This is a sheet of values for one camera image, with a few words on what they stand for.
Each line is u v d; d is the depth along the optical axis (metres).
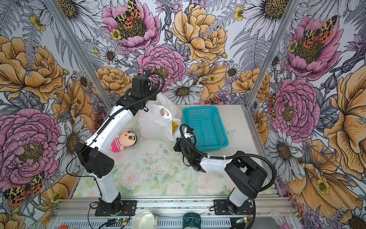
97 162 0.46
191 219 0.64
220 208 0.74
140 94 0.61
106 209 0.69
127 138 0.92
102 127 0.50
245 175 0.45
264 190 0.47
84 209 0.76
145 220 0.72
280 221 0.69
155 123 0.82
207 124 1.11
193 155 0.67
